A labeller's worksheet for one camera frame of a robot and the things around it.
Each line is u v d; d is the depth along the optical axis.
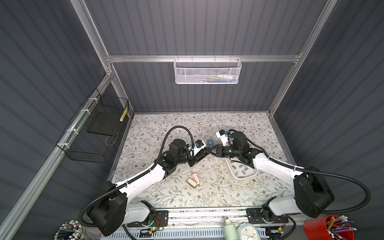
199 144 0.67
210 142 1.02
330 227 0.61
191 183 0.83
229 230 0.64
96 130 0.74
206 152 0.79
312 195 0.43
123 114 0.82
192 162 0.71
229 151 0.72
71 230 0.57
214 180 0.86
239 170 0.89
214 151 0.78
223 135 0.77
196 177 0.84
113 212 0.41
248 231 0.68
